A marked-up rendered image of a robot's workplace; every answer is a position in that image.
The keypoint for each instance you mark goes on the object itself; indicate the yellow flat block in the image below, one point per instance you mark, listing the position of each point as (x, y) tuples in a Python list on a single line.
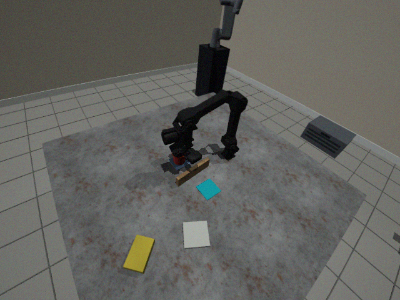
[(139, 254)]

